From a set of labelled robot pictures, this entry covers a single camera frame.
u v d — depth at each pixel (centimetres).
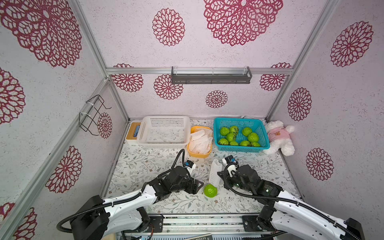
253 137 102
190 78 89
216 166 74
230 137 103
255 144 98
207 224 75
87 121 76
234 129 106
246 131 106
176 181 61
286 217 59
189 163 71
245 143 98
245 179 57
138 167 95
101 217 40
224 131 106
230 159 66
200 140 97
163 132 113
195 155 96
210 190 79
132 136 103
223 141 100
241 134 110
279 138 99
